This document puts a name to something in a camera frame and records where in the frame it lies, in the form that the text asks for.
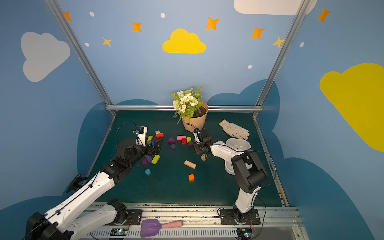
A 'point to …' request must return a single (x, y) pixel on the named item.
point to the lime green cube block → (188, 139)
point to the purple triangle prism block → (171, 140)
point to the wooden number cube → (203, 157)
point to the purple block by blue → (155, 139)
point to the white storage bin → (240, 144)
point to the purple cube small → (173, 146)
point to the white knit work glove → (235, 130)
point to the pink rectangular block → (180, 137)
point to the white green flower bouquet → (186, 102)
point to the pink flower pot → (198, 119)
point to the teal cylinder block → (148, 172)
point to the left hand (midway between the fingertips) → (158, 138)
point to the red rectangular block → (159, 135)
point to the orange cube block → (191, 177)
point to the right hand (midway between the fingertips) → (201, 144)
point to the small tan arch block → (157, 132)
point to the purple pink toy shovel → (151, 227)
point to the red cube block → (184, 141)
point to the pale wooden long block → (190, 164)
